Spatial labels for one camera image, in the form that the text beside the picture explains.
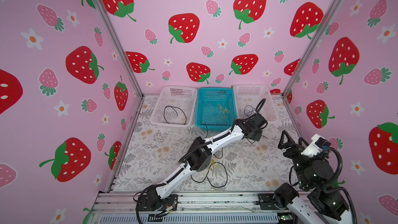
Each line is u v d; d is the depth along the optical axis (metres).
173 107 1.10
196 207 0.73
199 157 0.58
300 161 0.55
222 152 0.90
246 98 1.19
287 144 0.56
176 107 1.13
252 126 0.69
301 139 0.64
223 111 1.07
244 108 1.11
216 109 1.14
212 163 0.86
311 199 0.47
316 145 0.52
